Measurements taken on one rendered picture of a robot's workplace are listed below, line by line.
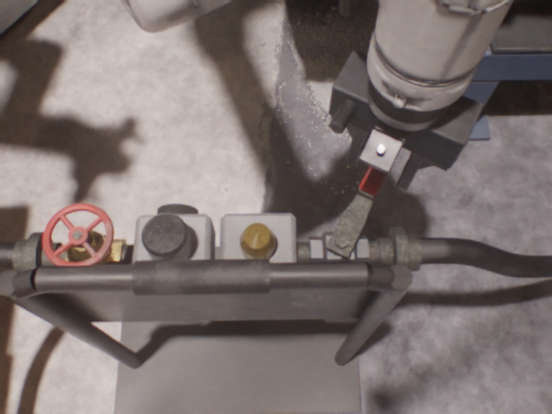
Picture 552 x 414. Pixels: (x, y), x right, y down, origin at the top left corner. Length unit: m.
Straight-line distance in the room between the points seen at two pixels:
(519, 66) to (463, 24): 0.72
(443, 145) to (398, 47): 0.14
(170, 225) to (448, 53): 0.32
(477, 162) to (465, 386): 0.44
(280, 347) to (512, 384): 0.41
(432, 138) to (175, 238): 0.27
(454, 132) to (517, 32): 0.58
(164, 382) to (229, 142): 0.48
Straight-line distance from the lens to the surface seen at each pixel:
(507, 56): 1.11
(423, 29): 0.43
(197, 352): 1.09
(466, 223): 1.21
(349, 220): 0.65
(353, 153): 0.67
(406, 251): 0.67
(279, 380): 1.08
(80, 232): 0.64
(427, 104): 0.50
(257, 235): 0.61
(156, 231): 0.62
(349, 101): 0.56
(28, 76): 1.41
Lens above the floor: 1.08
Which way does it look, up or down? 68 degrees down
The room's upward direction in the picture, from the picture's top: straight up
